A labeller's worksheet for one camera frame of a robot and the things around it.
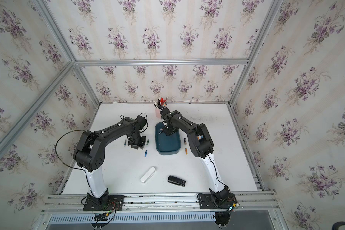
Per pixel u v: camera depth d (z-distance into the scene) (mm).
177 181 798
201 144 591
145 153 913
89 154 498
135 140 789
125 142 961
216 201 647
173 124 720
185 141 974
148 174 800
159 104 1075
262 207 729
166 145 913
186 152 928
